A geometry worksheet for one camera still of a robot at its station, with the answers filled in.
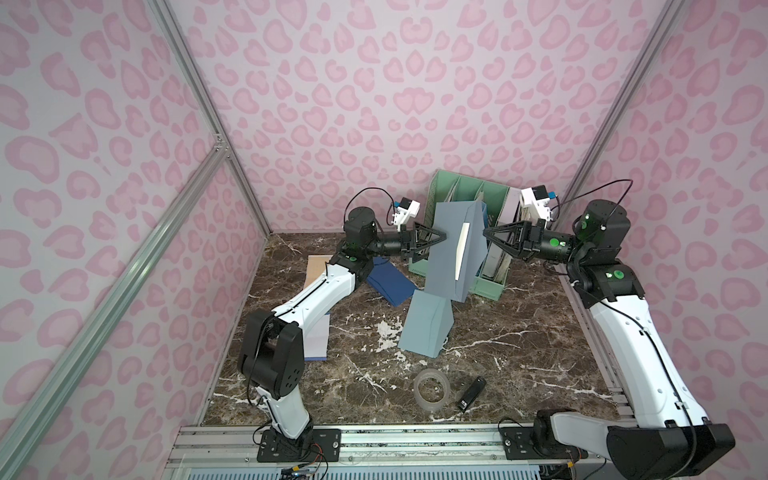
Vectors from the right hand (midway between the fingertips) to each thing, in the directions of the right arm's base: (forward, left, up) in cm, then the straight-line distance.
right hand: (484, 238), depth 58 cm
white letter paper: (-4, +42, -42) cm, 59 cm away
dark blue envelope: (+20, +21, -45) cm, 53 cm away
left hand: (+5, +7, -7) cm, 12 cm away
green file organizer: (+41, +2, -20) cm, 46 cm away
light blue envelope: (+3, +9, -44) cm, 45 cm away
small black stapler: (-18, -2, -41) cm, 45 cm away
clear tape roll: (-13, +8, -41) cm, 43 cm away
